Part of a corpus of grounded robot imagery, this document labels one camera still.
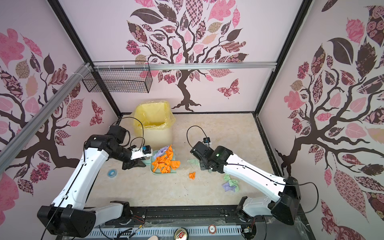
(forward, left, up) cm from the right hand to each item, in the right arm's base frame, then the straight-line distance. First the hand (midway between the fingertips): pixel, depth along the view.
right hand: (207, 159), depth 76 cm
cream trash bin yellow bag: (+31, +34, -3) cm, 46 cm away
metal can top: (-31, +12, -5) cm, 34 cm away
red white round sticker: (-29, -2, -15) cm, 33 cm away
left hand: (-3, +33, +4) cm, 33 cm away
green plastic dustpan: (-2, +29, +4) cm, 29 cm away
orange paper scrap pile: (-4, +21, +4) cm, 22 cm away
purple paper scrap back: (+2, +23, +6) cm, 24 cm away
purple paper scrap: (-10, -12, -15) cm, 21 cm away
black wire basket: (+51, +55, +18) cm, 77 cm away
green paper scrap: (-7, -15, -15) cm, 22 cm away
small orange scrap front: (-3, +8, -15) cm, 17 cm away
